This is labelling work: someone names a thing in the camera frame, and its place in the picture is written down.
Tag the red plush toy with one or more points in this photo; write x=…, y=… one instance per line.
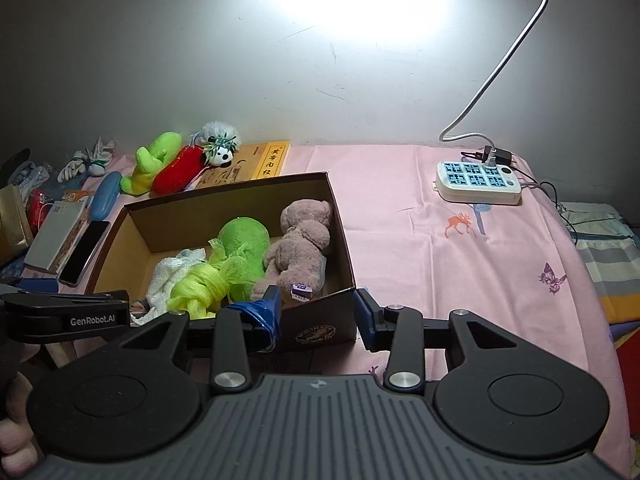
x=177, y=172

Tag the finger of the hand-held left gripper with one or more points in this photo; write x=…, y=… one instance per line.
x=60, y=317

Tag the person's left hand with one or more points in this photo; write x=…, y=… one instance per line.
x=17, y=445

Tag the dark oval insole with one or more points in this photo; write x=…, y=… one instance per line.
x=15, y=160

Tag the red packet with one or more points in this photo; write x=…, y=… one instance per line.
x=37, y=207

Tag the black charger plug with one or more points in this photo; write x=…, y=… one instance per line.
x=502, y=156

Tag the red and yellow cloth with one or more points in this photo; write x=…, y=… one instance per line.
x=631, y=360

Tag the black smartphone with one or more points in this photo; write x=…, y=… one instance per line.
x=82, y=255

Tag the brown cardboard box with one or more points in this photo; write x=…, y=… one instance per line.
x=150, y=225

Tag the gold gift bag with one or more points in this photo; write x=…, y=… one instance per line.
x=12, y=225

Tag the white glove bundle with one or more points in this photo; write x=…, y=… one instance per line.
x=80, y=165

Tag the blue patterned cloth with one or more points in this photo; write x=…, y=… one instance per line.
x=37, y=284

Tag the pink teddy bear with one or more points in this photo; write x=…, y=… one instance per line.
x=300, y=250

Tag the striped bedding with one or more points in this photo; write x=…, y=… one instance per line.
x=605, y=260

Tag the yellow book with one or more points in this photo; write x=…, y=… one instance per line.
x=270, y=160

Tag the orange packet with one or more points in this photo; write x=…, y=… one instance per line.
x=77, y=195

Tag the pink printed bedsheet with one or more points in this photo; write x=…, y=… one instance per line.
x=425, y=260

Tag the white gauze cloth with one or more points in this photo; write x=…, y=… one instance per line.
x=167, y=272

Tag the clear plastic bag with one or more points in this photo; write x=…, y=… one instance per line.
x=30, y=175

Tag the white panda plush toy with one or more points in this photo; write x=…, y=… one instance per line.
x=220, y=152

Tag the small green plush toy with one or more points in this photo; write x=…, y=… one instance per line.
x=150, y=160

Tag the yellow knotted towel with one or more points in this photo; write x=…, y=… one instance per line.
x=195, y=287

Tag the large green plush toy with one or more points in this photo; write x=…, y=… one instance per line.
x=245, y=240

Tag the white power strip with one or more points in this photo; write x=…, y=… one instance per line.
x=475, y=180

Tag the white power bank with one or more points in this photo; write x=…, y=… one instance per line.
x=52, y=235

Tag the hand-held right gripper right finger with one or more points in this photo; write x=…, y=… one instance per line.
x=367, y=317

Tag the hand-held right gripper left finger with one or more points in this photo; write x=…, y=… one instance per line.
x=257, y=317

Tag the blue glasses case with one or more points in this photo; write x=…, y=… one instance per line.
x=106, y=195

